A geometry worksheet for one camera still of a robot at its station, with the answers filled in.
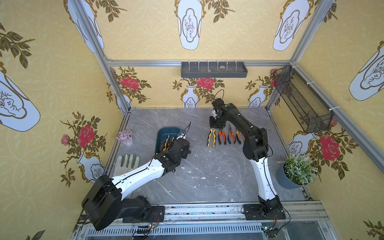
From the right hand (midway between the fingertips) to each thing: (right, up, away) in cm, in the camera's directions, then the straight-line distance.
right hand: (211, 126), depth 101 cm
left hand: (-17, -9, -16) cm, 25 cm away
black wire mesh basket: (+55, +7, -17) cm, 58 cm away
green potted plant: (+38, -20, -29) cm, 52 cm away
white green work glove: (-54, -23, -11) cm, 59 cm away
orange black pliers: (+13, -7, +2) cm, 15 cm away
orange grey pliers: (+9, -7, +2) cm, 12 cm away
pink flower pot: (-54, -6, -8) cm, 55 cm away
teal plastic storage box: (-32, -6, +3) cm, 32 cm away
